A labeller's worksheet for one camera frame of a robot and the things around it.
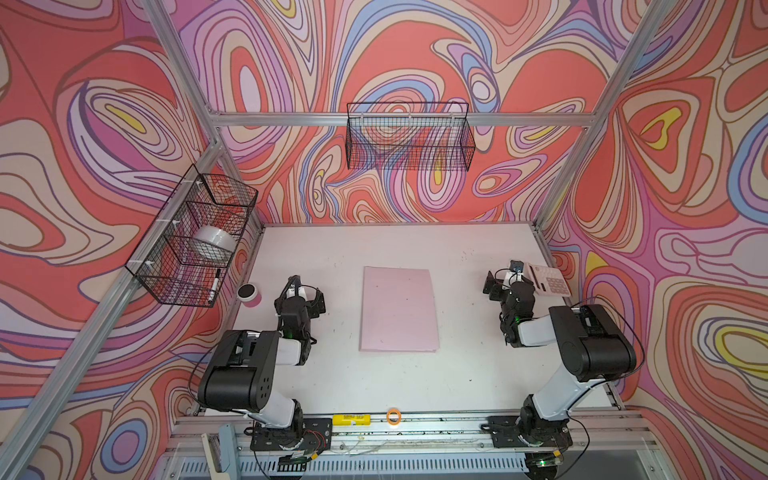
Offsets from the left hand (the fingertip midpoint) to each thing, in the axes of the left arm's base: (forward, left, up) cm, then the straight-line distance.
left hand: (305, 289), depth 93 cm
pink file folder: (-3, -30, -7) cm, 31 cm away
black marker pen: (-11, +16, +19) cm, 27 cm away
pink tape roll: (-1, +18, -1) cm, 18 cm away
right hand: (+4, -64, -1) cm, 65 cm away
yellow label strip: (-36, -17, -5) cm, 40 cm away
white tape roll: (-1, +16, +26) cm, 30 cm away
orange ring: (-33, -28, -8) cm, 44 cm away
